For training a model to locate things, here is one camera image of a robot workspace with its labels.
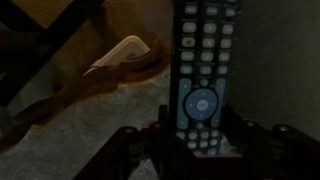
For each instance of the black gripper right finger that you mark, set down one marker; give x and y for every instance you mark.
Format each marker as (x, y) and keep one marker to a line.
(231, 128)

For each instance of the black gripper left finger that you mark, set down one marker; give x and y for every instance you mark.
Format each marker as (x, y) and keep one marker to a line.
(164, 133)

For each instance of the black remote control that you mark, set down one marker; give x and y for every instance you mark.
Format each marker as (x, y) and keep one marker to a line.
(203, 66)

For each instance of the white box on floor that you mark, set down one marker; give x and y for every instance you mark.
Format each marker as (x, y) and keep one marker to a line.
(123, 50)

